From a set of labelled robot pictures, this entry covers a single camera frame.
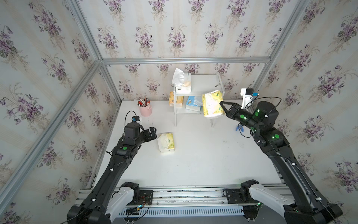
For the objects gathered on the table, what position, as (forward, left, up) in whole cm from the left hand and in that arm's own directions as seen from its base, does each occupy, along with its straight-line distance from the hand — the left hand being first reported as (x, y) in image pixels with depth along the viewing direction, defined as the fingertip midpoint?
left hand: (151, 130), depth 79 cm
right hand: (+1, -36, +23) cm, 43 cm away
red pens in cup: (+32, +11, -9) cm, 35 cm away
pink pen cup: (+27, +9, -14) cm, 32 cm away
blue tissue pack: (+20, -27, +3) cm, 33 cm away
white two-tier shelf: (+22, -29, +17) cm, 40 cm away
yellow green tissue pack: (0, -8, -14) cm, 16 cm away
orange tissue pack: (+25, -17, +1) cm, 30 cm away
